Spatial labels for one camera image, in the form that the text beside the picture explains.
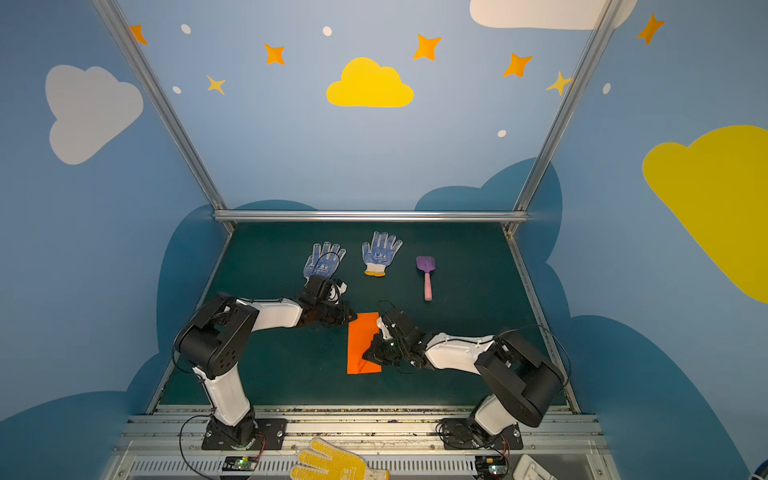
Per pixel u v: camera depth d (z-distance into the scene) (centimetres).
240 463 72
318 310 79
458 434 75
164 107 85
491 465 71
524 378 46
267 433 75
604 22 70
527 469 69
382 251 115
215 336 50
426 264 108
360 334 95
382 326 84
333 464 70
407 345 69
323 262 111
